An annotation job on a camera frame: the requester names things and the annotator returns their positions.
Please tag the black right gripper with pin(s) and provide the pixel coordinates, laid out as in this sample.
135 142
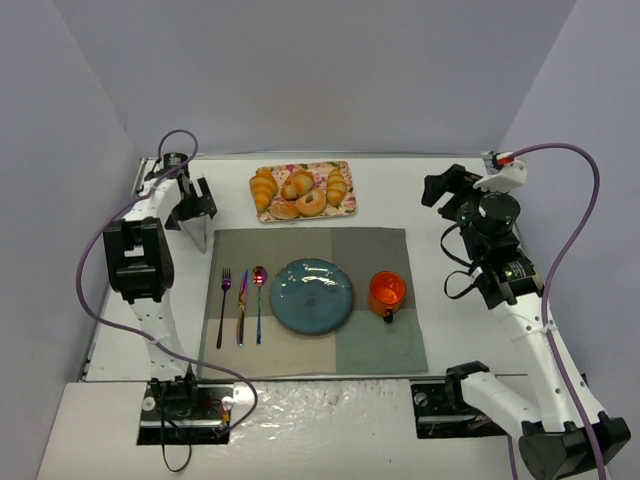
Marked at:
445 189

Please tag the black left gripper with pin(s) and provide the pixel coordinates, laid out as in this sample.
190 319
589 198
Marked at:
195 206

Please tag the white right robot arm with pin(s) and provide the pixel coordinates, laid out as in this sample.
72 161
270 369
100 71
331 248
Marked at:
565 431

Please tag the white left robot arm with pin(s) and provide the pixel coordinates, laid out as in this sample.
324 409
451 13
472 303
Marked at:
140 268

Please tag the iridescent fork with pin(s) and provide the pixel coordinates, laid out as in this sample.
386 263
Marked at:
226 282

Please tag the left striped croissant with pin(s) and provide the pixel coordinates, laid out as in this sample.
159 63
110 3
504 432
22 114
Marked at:
263 187

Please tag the striped croissant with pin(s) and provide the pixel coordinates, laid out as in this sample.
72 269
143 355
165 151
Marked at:
263 187
336 187

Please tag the iridescent spoon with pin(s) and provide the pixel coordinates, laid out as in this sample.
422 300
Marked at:
260 277

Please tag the round bun front left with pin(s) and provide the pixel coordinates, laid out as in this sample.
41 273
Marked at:
284 210

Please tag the iridescent knife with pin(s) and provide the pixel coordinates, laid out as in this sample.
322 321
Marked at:
241 304

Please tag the orange mug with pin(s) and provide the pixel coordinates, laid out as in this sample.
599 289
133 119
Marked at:
387 292

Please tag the glazed bagel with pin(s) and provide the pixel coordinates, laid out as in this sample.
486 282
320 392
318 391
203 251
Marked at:
311 204

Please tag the floral rectangular tray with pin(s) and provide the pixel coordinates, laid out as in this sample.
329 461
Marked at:
320 171

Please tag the blue ceramic plate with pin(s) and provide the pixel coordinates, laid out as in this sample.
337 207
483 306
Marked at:
311 296

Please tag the right striped croissant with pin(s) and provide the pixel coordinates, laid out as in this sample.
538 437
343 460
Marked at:
336 187

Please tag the grey patchwork placemat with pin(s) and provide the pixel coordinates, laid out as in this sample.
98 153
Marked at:
363 346

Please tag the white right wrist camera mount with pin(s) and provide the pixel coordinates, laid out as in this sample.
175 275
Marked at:
505 172

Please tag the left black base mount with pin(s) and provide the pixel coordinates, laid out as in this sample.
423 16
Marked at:
201 420

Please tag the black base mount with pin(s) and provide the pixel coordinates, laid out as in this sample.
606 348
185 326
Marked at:
435 417
201 420

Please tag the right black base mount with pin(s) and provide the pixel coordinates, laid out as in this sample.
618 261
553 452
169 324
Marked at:
435 417

